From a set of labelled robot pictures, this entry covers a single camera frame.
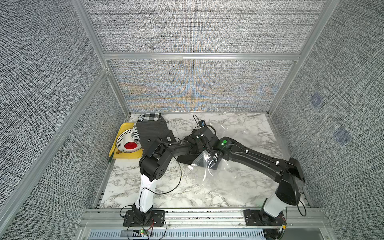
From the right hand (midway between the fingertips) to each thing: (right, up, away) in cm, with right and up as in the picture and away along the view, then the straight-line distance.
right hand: (201, 134), depth 80 cm
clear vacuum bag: (+20, -23, +12) cm, 32 cm away
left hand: (+11, -11, +12) cm, 19 cm away
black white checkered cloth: (-37, +12, +33) cm, 51 cm away
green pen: (-55, -15, +13) cm, 59 cm away
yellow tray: (-51, -13, +15) cm, 55 cm away
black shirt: (+2, -13, 0) cm, 13 cm away
